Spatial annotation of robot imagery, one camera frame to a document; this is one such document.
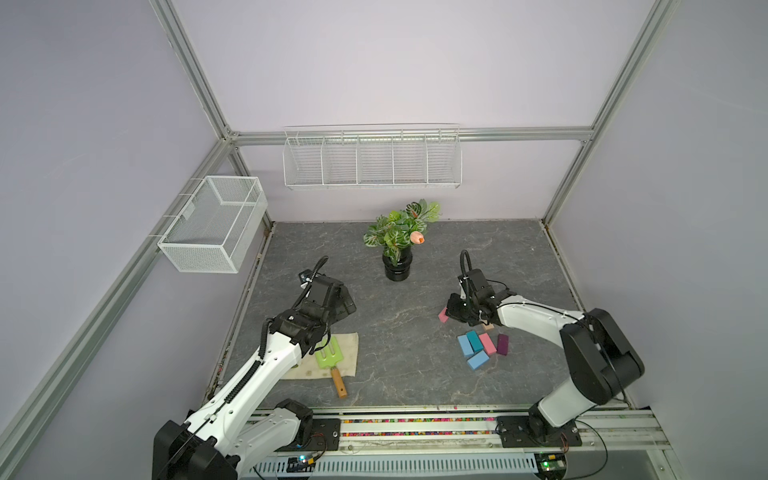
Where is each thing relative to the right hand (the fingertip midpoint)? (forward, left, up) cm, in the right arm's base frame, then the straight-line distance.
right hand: (445, 307), depth 93 cm
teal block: (-10, -8, -3) cm, 13 cm away
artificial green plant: (+11, +15, +24) cm, 30 cm away
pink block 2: (-11, -12, -2) cm, 16 cm away
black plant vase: (+14, +14, 0) cm, 20 cm away
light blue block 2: (-16, -8, -2) cm, 18 cm away
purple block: (-11, -17, -3) cm, 20 cm away
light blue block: (-11, -5, -2) cm, 13 cm away
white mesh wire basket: (+15, +66, +22) cm, 71 cm away
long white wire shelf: (+43, +23, +27) cm, 55 cm away
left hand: (-6, +32, +12) cm, 34 cm away
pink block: (-3, +1, +1) cm, 3 cm away
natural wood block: (-6, -13, -2) cm, 14 cm away
